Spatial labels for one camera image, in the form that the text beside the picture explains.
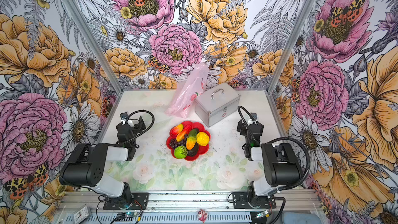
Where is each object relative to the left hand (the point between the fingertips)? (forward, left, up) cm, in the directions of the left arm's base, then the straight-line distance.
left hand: (134, 122), depth 93 cm
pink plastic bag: (+15, -33, +13) cm, 38 cm away
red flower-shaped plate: (-15, -40, -6) cm, 43 cm away
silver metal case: (+8, -49, +6) cm, 50 cm away
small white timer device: (-44, +13, -6) cm, 46 cm away
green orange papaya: (-12, -34, +1) cm, 36 cm away
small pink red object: (-46, -40, -4) cm, 61 cm away
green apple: (-20, -29, +1) cm, 35 cm away
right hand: (-1, -68, -1) cm, 68 cm away
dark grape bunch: (-12, -24, -4) cm, 27 cm away
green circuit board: (-44, -8, -9) cm, 46 cm away
